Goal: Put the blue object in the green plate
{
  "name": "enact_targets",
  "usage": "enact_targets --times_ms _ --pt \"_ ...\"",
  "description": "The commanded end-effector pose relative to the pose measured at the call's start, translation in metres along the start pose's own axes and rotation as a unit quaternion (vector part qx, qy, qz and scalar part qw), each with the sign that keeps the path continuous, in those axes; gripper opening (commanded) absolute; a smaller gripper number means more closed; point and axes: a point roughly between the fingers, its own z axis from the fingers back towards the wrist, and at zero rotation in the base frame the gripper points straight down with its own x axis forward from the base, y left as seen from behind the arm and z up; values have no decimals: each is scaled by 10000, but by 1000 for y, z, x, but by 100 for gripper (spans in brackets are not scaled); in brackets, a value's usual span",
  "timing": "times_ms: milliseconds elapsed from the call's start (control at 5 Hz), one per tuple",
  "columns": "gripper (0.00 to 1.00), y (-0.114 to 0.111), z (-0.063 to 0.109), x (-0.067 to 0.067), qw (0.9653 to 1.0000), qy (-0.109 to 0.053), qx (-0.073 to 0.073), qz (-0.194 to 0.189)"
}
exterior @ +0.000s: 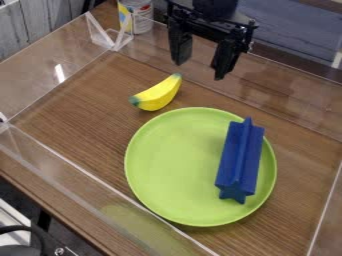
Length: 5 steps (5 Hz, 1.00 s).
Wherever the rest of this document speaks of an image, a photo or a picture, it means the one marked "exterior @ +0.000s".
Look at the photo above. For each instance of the yellow toy banana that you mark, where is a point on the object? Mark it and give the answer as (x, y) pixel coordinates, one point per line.
(157, 97)

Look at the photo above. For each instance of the clear acrylic tray wall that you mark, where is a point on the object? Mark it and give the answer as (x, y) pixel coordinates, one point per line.
(70, 122)

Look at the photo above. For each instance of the green round plate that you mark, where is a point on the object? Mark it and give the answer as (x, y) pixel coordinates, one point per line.
(171, 163)

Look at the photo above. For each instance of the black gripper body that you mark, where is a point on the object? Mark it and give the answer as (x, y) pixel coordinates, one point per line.
(214, 19)

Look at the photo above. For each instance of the blue star-shaped block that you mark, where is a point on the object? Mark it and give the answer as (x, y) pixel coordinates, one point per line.
(239, 161)

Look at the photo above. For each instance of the clear acrylic triangle bracket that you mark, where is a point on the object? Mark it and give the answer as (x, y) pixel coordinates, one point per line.
(110, 38)

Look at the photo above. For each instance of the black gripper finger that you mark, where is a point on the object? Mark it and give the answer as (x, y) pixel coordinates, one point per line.
(181, 42)
(225, 57)

